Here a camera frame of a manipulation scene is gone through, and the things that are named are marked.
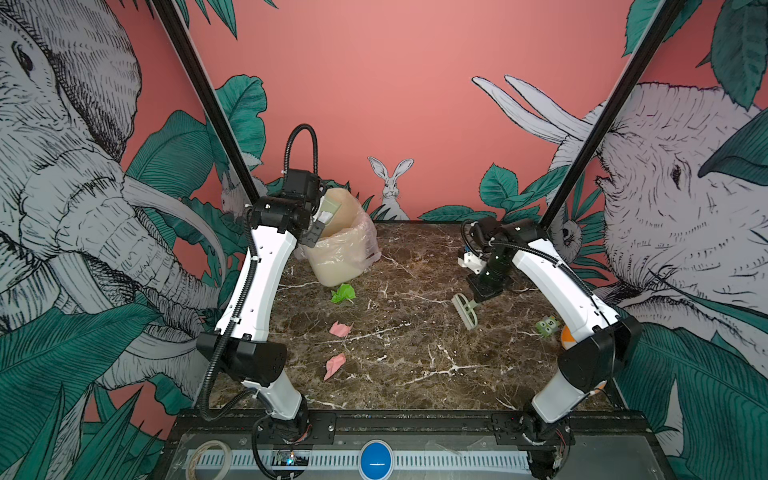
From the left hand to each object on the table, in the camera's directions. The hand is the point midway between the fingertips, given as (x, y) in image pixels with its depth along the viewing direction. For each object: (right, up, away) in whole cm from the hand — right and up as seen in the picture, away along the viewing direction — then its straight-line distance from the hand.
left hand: (296, 222), depth 74 cm
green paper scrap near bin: (+8, -21, +25) cm, 33 cm away
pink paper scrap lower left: (+7, -40, +11) cm, 42 cm away
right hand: (+45, -18, +3) cm, 49 cm away
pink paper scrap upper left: (+8, -32, +17) cm, 37 cm away
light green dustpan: (+6, +4, +7) cm, 10 cm away
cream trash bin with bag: (+11, -6, +11) cm, 17 cm away
